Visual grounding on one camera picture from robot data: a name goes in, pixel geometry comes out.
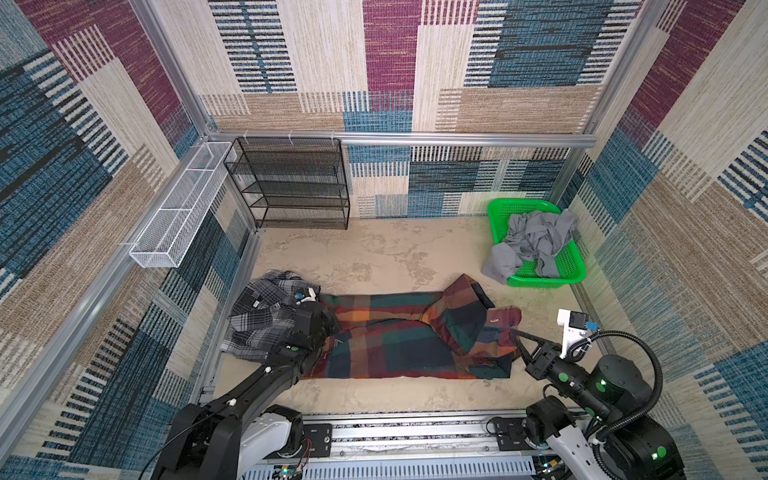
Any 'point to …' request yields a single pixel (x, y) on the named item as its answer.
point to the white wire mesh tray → (165, 239)
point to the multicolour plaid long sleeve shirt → (452, 333)
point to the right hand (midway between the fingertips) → (509, 340)
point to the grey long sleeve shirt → (533, 237)
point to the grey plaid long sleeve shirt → (262, 318)
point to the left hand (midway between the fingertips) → (333, 309)
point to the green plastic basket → (570, 265)
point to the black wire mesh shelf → (292, 182)
